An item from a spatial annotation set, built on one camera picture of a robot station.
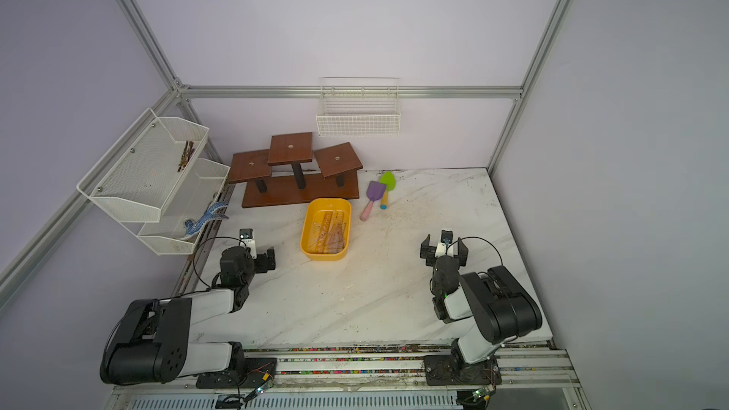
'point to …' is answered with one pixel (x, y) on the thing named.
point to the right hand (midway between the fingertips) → (445, 240)
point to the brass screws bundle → (185, 157)
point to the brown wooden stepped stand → (290, 173)
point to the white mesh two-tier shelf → (154, 173)
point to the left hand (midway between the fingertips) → (258, 252)
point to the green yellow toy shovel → (388, 179)
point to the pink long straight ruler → (325, 232)
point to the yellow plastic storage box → (313, 216)
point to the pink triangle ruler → (335, 242)
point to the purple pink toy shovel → (375, 191)
